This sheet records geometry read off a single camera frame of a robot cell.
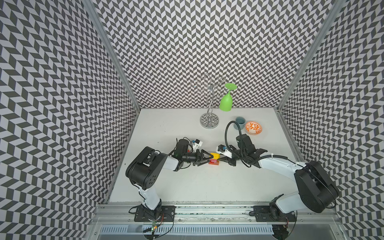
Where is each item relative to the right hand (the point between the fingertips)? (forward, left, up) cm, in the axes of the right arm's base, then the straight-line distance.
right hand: (220, 156), depth 86 cm
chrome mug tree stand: (+33, +5, -6) cm, 34 cm away
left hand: (-2, +5, 0) cm, 6 cm away
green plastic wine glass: (+28, -5, +16) cm, 33 cm away
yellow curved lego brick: (-1, +3, +3) cm, 4 cm away
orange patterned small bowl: (+25, -27, -5) cm, 37 cm away
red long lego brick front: (-2, +1, -6) cm, 6 cm away
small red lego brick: (-2, +4, -2) cm, 5 cm away
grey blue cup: (+27, -18, -1) cm, 32 cm away
